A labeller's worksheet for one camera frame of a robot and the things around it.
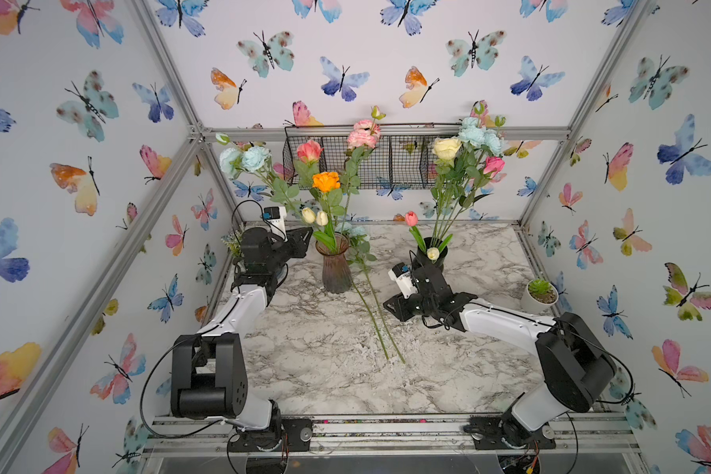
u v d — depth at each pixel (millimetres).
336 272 959
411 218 809
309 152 818
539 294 903
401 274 775
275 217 728
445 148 770
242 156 729
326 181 802
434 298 681
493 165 768
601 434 753
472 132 785
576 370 446
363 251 1084
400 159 986
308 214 810
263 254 656
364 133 775
